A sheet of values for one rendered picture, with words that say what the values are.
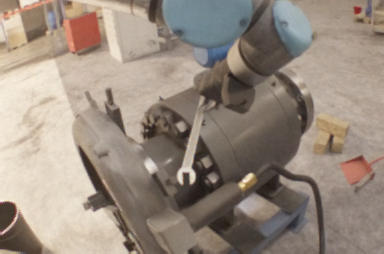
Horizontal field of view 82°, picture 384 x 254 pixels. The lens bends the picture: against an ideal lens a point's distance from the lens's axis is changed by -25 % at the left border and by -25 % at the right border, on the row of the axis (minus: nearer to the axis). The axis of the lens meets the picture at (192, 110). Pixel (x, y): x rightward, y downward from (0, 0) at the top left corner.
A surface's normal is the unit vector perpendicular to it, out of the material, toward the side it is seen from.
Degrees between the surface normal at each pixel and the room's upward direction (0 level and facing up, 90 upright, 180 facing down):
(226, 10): 92
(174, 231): 67
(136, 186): 46
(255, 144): 61
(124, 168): 37
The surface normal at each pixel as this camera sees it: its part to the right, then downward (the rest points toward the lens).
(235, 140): 0.39, -0.32
